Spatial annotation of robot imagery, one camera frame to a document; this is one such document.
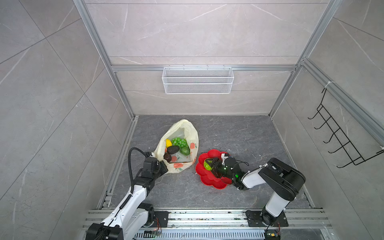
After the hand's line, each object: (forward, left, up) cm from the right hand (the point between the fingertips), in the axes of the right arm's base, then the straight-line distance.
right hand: (205, 163), depth 89 cm
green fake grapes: (+15, +17, +1) cm, 23 cm away
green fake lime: (+9, +13, 0) cm, 16 cm away
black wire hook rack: (-14, -58, +29) cm, 66 cm away
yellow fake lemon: (+14, +24, +1) cm, 28 cm away
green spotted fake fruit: (-3, 0, +2) cm, 4 cm away
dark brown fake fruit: (+5, +24, 0) cm, 24 cm away
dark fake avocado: (+10, +21, 0) cm, 23 cm away
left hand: (0, +24, +3) cm, 25 cm away
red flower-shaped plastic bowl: (-7, -1, -4) cm, 8 cm away
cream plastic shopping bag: (+20, +14, +8) cm, 26 cm away
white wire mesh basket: (+49, +6, +26) cm, 56 cm away
